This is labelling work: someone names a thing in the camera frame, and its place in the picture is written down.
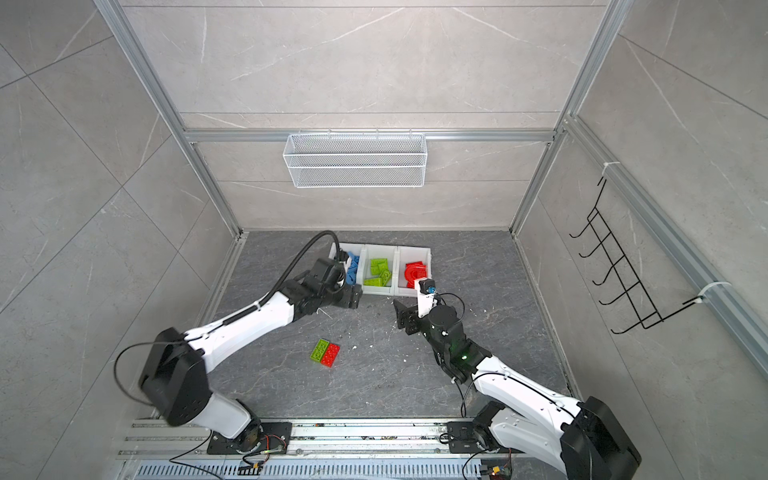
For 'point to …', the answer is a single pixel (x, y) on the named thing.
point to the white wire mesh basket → (355, 160)
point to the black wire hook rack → (632, 290)
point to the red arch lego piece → (412, 271)
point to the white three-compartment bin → (398, 256)
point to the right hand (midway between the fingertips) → (406, 296)
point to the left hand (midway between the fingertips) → (351, 284)
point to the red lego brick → (330, 354)
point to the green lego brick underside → (376, 270)
